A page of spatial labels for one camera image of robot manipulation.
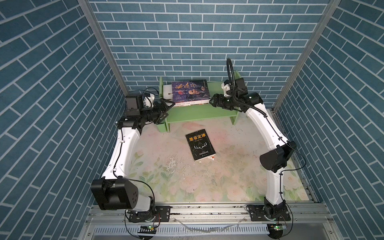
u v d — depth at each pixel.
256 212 0.74
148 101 0.62
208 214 0.75
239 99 0.60
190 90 0.83
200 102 0.84
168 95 0.86
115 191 0.41
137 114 0.57
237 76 0.94
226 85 0.74
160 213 0.73
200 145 0.99
